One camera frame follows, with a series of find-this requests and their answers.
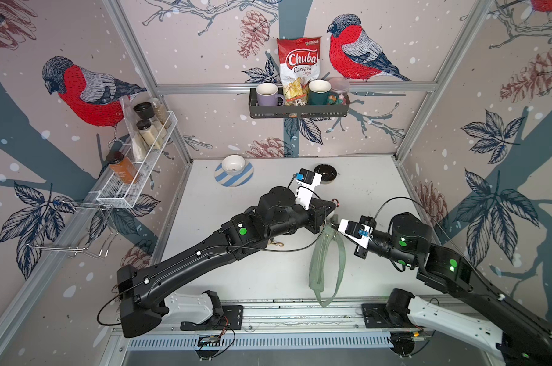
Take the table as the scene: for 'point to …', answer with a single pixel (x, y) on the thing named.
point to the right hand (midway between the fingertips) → (336, 219)
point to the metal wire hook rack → (78, 226)
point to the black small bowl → (328, 173)
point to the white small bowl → (233, 164)
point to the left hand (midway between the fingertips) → (339, 204)
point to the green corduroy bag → (317, 266)
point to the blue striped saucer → (235, 180)
